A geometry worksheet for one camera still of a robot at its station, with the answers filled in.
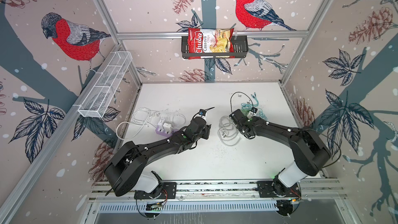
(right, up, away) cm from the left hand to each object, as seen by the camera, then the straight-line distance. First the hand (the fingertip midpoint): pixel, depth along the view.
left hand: (208, 126), depth 84 cm
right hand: (+21, -3, +7) cm, 23 cm away
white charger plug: (-24, -1, +3) cm, 24 cm away
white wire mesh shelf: (-52, +15, -13) cm, 56 cm away
